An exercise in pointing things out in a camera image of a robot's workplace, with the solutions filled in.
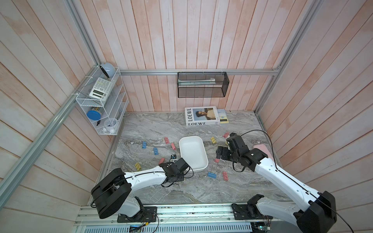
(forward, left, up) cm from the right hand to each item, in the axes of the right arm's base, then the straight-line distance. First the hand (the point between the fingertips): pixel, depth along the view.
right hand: (222, 151), depth 82 cm
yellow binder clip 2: (-6, +51, -11) cm, 53 cm away
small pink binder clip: (+10, +30, -11) cm, 33 cm away
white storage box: (+6, +16, -13) cm, 22 cm away
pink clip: (+13, +35, -12) cm, 39 cm away
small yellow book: (+38, -8, -12) cm, 41 cm away
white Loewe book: (+38, +9, -10) cm, 40 cm away
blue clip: (-10, +5, -13) cm, 17 cm away
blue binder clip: (+11, +51, -12) cm, 53 cm away
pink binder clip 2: (-1, +37, -13) cm, 39 cm away
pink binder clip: (0, +1, -13) cm, 13 cm away
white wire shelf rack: (+16, +63, +17) cm, 67 cm away
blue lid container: (+10, +71, +19) cm, 74 cm away
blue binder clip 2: (+6, +42, -13) cm, 44 cm away
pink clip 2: (-10, -3, -13) cm, 16 cm away
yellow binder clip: (+15, +2, -12) cm, 19 cm away
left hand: (-11, +25, -13) cm, 31 cm away
